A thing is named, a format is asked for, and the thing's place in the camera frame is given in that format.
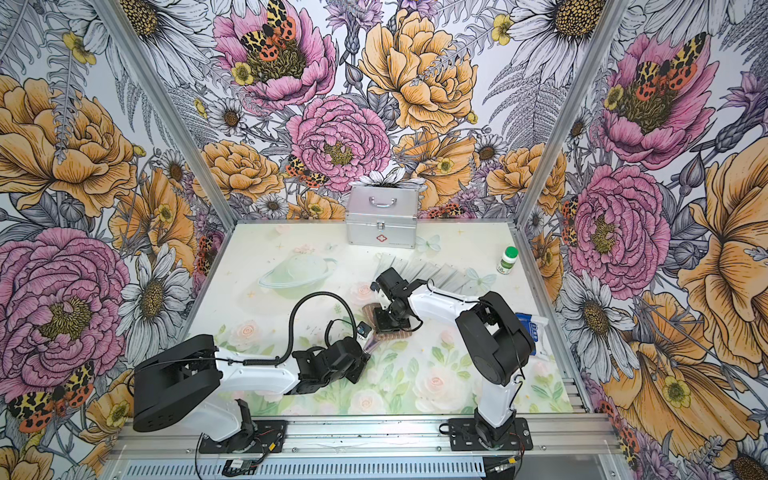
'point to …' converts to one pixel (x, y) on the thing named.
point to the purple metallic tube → (371, 344)
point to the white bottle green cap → (508, 260)
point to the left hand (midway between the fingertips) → (359, 359)
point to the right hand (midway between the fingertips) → (380, 336)
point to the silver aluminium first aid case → (382, 216)
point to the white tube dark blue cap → (460, 278)
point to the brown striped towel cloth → (369, 311)
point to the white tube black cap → (427, 271)
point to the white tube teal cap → (385, 262)
